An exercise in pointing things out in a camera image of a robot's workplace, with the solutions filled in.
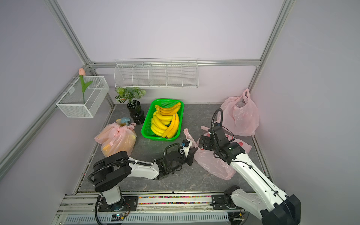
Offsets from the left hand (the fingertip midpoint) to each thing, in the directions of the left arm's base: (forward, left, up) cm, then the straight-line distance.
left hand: (198, 149), depth 80 cm
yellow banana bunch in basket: (+29, +22, -5) cm, 37 cm away
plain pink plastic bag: (+31, -38, -9) cm, 50 cm away
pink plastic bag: (+9, +47, +4) cm, 48 cm away
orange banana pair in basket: (+18, +15, -5) cm, 24 cm away
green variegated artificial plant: (+37, +41, +12) cm, 57 cm away
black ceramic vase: (+33, +40, -3) cm, 52 cm away
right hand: (+4, -5, +4) cm, 7 cm away
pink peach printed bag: (-5, -6, -5) cm, 9 cm away
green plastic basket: (+20, +33, -7) cm, 39 cm away
